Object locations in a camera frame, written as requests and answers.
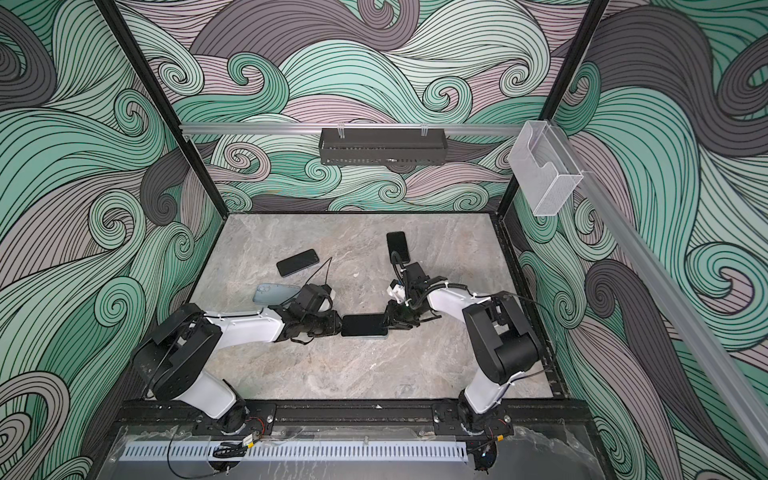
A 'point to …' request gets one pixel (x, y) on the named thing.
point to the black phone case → (397, 242)
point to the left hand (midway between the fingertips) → (346, 325)
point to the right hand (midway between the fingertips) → (385, 326)
